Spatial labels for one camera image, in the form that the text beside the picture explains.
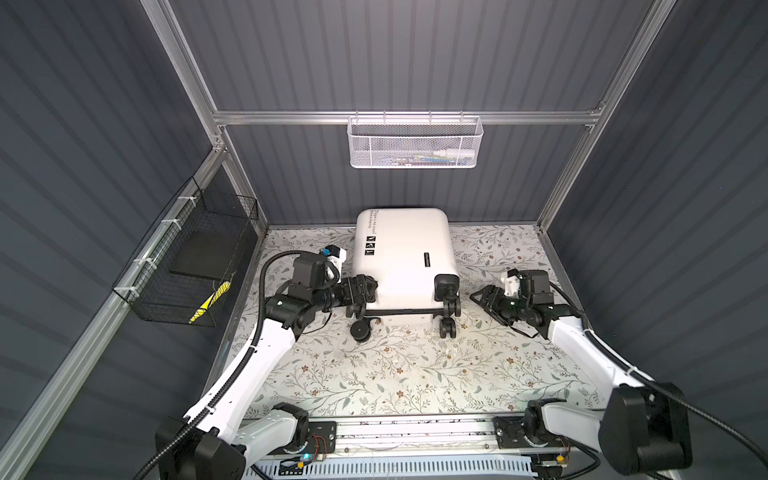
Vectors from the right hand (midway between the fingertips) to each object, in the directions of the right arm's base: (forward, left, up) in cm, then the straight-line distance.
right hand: (481, 303), depth 85 cm
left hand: (-1, +33, +12) cm, 35 cm away
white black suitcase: (+10, +20, +9) cm, 24 cm away
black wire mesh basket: (+3, +77, +20) cm, 79 cm away
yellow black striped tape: (-5, +66, +16) cm, 69 cm away
